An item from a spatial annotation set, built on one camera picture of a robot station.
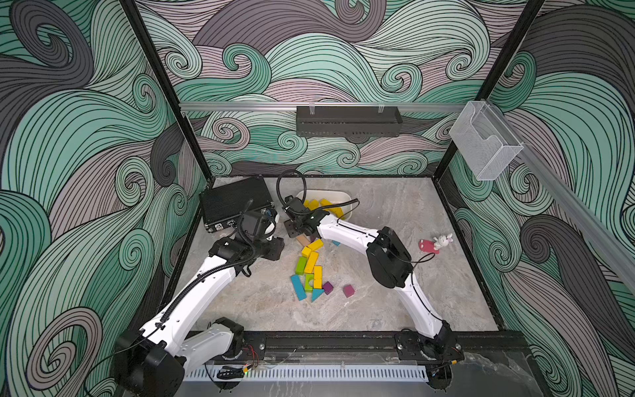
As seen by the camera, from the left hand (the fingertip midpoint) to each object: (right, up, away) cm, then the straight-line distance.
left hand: (275, 240), depth 79 cm
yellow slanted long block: (+14, -5, +16) cm, 22 cm away
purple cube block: (+17, -17, +5) cm, 25 cm away
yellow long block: (+20, +10, -8) cm, 23 cm away
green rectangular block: (+8, -11, +11) cm, 18 cm away
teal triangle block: (+13, -19, +5) cm, 24 cm away
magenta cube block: (+25, -18, +5) cm, 31 cm away
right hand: (+3, +3, +17) cm, 18 cm away
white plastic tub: (+14, +13, +32) cm, 37 cm away
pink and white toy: (+58, -5, +16) cm, 61 cm away
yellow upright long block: (+12, -11, +13) cm, 20 cm away
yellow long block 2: (+14, -15, +9) cm, 23 cm away
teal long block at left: (+7, -18, +7) cm, 20 cm away
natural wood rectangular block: (+8, -3, +18) cm, 20 cm away
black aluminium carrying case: (-29, +10, +31) cm, 44 cm away
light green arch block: (+11, -15, +8) cm, 20 cm away
